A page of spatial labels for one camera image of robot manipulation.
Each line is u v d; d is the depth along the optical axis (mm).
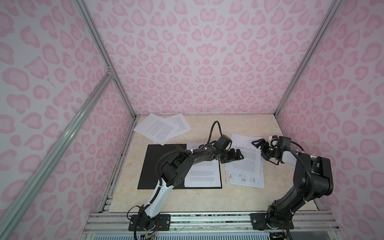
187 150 587
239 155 839
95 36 768
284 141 767
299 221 749
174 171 553
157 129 1121
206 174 895
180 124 1139
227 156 823
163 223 735
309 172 465
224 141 766
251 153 982
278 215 640
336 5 681
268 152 858
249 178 879
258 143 884
